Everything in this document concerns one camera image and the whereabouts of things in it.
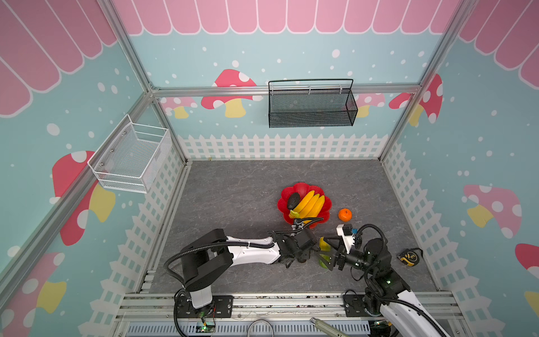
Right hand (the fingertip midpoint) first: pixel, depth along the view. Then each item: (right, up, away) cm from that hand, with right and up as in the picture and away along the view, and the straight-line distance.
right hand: (319, 247), depth 75 cm
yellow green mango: (+3, -2, +8) cm, 9 cm away
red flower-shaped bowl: (-2, +19, +28) cm, 34 cm away
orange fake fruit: (+16, +8, +19) cm, 26 cm away
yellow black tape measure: (+38, -6, +7) cm, 39 cm away
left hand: (-4, -5, +10) cm, 12 cm away
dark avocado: (-8, +15, +22) cm, 28 cm away
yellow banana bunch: (-1, +11, +21) cm, 24 cm away
